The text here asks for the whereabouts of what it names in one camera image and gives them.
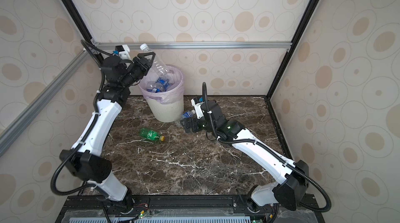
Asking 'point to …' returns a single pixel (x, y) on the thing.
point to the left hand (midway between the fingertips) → (156, 52)
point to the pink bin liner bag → (167, 89)
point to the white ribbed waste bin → (170, 112)
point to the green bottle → (150, 134)
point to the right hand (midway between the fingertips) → (189, 119)
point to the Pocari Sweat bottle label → (164, 82)
